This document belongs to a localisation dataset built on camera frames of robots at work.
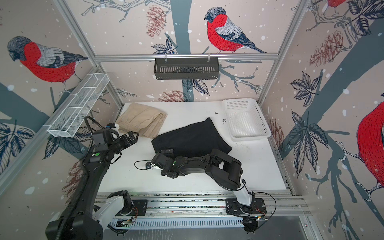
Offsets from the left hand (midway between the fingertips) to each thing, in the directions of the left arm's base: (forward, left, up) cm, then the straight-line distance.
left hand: (130, 136), depth 79 cm
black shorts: (+9, -39, -17) cm, 43 cm away
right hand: (-5, -17, -17) cm, 24 cm away
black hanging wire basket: (+51, -29, +9) cm, 60 cm away
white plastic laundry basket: (+26, -74, -19) cm, 80 cm away
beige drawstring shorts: (+22, +1, -15) cm, 27 cm away
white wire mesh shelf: (+12, +27, +12) cm, 32 cm away
